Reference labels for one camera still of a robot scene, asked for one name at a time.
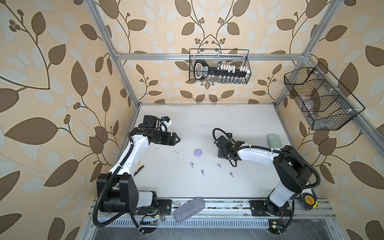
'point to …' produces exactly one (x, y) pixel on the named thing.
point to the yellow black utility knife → (139, 169)
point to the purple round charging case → (197, 152)
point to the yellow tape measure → (309, 200)
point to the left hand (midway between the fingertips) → (174, 137)
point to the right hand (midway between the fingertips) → (225, 154)
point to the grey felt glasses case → (188, 208)
